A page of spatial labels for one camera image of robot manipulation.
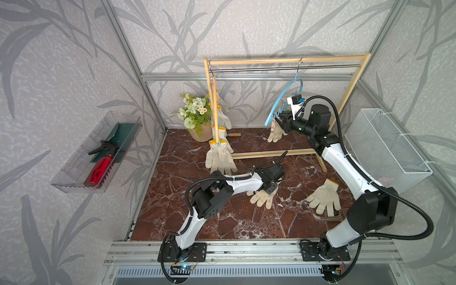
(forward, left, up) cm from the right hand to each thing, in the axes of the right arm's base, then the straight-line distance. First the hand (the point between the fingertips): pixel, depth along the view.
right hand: (275, 113), depth 76 cm
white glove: (+22, +25, -10) cm, 35 cm away
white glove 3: (-5, +23, -7) cm, 25 cm away
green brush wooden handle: (+20, +19, -35) cm, 45 cm away
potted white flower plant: (+10, +38, -9) cm, 40 cm away
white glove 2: (+8, +24, -9) cm, 27 cm away
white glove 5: (+7, -4, -20) cm, 21 cm away
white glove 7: (-23, -28, -36) cm, 51 cm away
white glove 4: (-14, +25, -14) cm, 32 cm away
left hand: (-15, 0, -36) cm, 39 cm away
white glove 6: (-22, +5, -36) cm, 43 cm away
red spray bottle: (-27, +63, -1) cm, 69 cm away
